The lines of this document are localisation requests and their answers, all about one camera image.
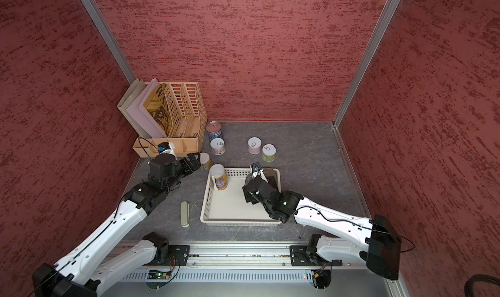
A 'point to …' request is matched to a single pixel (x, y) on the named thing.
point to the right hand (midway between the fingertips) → (255, 186)
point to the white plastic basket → (228, 207)
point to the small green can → (268, 152)
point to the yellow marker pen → (301, 232)
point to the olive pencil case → (185, 213)
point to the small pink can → (254, 144)
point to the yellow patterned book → (159, 107)
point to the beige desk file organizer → (187, 113)
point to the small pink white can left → (218, 146)
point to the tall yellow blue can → (219, 175)
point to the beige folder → (138, 86)
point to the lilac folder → (146, 125)
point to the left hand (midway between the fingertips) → (191, 161)
